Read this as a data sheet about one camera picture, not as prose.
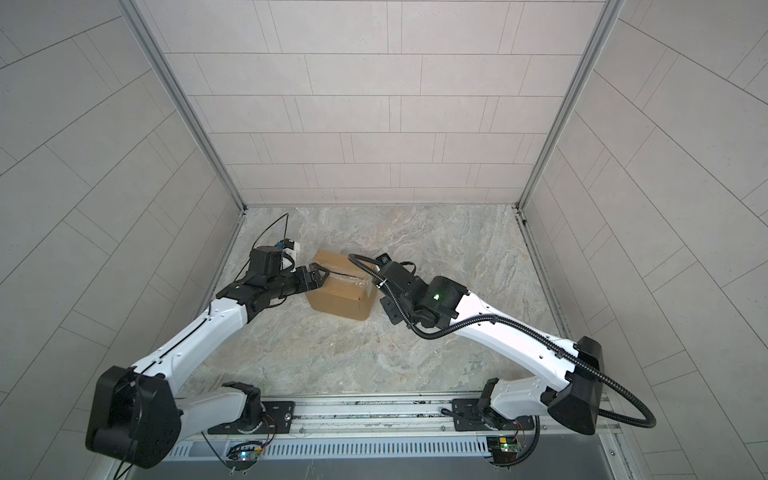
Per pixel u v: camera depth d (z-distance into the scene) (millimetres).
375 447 680
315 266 743
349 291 787
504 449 678
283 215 1144
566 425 437
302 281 723
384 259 619
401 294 509
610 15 711
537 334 414
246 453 645
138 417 358
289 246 748
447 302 469
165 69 802
